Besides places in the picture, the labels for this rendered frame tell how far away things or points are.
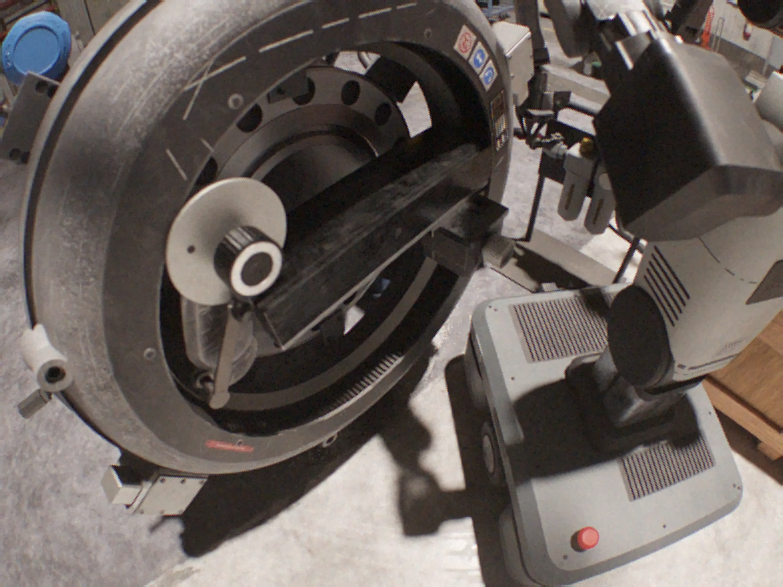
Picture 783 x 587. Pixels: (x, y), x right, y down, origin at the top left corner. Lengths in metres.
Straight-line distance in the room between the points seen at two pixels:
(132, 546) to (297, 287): 0.95
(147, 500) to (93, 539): 0.70
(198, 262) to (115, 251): 0.07
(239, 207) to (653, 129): 0.31
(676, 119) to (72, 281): 0.42
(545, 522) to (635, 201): 0.56
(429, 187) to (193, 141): 0.29
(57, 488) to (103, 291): 1.16
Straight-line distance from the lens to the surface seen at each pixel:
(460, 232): 0.52
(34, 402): 0.55
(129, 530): 1.20
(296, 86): 0.47
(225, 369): 0.40
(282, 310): 0.39
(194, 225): 0.31
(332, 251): 0.41
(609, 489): 0.79
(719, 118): 0.29
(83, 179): 0.29
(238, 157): 0.46
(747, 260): 0.46
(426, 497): 0.97
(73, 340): 0.34
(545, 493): 0.74
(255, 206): 0.33
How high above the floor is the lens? 0.95
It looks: 49 degrees down
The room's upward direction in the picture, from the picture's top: 4 degrees counter-clockwise
